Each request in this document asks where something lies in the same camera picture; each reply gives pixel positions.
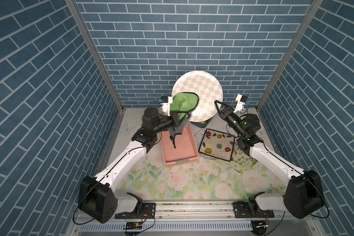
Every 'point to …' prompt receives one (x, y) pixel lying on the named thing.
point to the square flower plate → (217, 144)
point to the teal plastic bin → (202, 126)
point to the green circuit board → (134, 225)
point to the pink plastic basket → (186, 149)
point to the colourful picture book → (241, 161)
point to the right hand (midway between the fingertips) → (216, 102)
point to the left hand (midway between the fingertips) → (192, 114)
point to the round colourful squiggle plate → (198, 138)
